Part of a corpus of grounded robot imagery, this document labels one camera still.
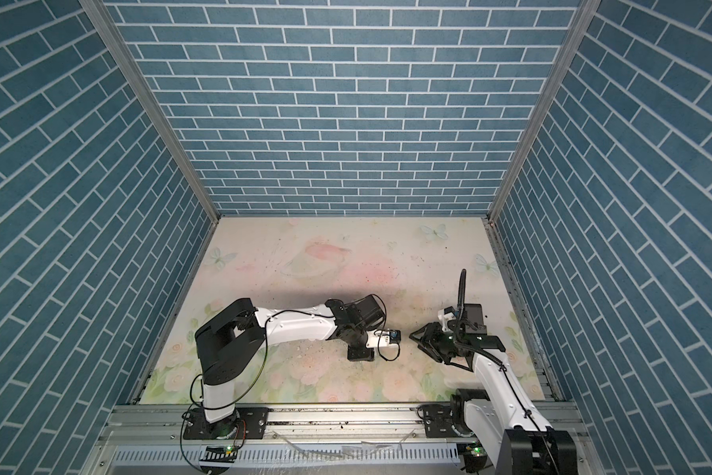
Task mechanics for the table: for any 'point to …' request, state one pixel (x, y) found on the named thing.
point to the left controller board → (222, 454)
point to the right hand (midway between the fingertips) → (412, 336)
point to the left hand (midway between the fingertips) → (372, 350)
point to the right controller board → (475, 455)
